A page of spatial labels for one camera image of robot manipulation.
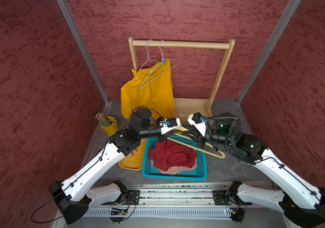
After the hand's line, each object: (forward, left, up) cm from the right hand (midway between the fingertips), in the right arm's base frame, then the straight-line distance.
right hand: (183, 135), depth 61 cm
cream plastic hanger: (-7, -16, -6) cm, 19 cm away
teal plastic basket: (-7, -11, -31) cm, 33 cm away
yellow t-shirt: (+38, +17, -4) cm, 42 cm away
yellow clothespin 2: (+7, +25, -32) cm, 41 cm away
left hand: (+4, +3, +1) cm, 5 cm away
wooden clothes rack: (+51, -7, -38) cm, 64 cm away
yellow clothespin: (+3, +27, -32) cm, 42 cm away
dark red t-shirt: (0, +7, -20) cm, 21 cm away
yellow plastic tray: (+2, +28, -33) cm, 43 cm away
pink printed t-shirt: (-6, +3, -29) cm, 29 cm away
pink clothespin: (+6, +31, -33) cm, 45 cm away
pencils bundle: (+24, +49, -19) cm, 57 cm away
